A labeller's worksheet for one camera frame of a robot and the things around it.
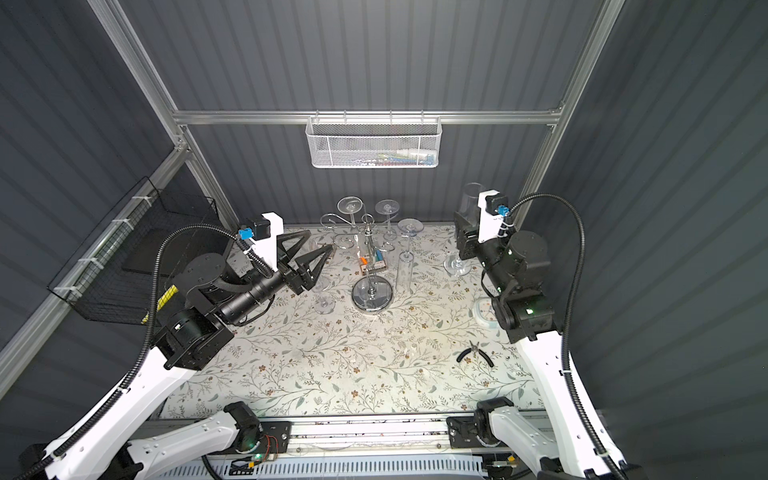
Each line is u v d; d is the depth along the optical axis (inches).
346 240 36.7
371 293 38.8
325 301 38.6
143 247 29.6
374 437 29.6
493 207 19.4
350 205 32.5
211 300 16.5
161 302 26.8
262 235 17.7
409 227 30.3
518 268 17.3
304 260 19.3
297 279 19.5
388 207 33.1
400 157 35.9
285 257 19.7
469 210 23.6
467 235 21.4
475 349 34.3
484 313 36.3
